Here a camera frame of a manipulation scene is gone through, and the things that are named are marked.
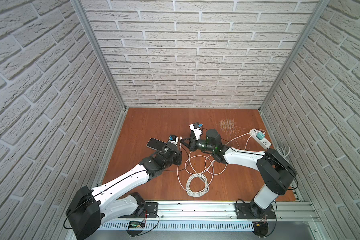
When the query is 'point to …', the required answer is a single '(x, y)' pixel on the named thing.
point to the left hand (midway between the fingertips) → (180, 148)
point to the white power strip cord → (283, 152)
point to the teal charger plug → (260, 135)
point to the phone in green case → (156, 144)
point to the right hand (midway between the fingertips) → (176, 145)
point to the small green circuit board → (136, 224)
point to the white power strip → (264, 142)
